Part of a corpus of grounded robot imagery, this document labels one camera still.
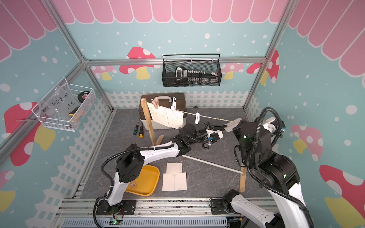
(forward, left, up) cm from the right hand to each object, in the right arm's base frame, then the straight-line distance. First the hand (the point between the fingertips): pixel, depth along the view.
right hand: (239, 119), depth 55 cm
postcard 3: (+6, -1, -10) cm, 12 cm away
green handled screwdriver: (+28, +59, -42) cm, 78 cm away
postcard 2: (-10, +29, -44) cm, 53 cm away
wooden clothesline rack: (+14, +42, -38) cm, 59 cm away
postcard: (-1, +29, -44) cm, 53 cm away
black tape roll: (+27, +80, -9) cm, 85 cm away
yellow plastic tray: (-10, +45, -43) cm, 63 cm away
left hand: (+7, +1, -13) cm, 15 cm away
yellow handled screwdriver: (+22, +54, -42) cm, 72 cm away
